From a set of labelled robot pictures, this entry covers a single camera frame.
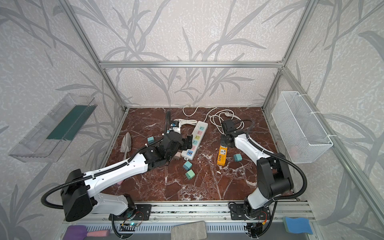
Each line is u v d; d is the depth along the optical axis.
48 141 0.64
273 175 0.45
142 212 0.73
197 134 1.02
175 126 0.66
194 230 0.67
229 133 0.68
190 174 0.85
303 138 0.61
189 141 0.69
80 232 0.69
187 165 0.88
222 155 0.91
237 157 0.91
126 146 0.99
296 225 0.68
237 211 0.73
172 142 0.56
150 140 1.00
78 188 0.40
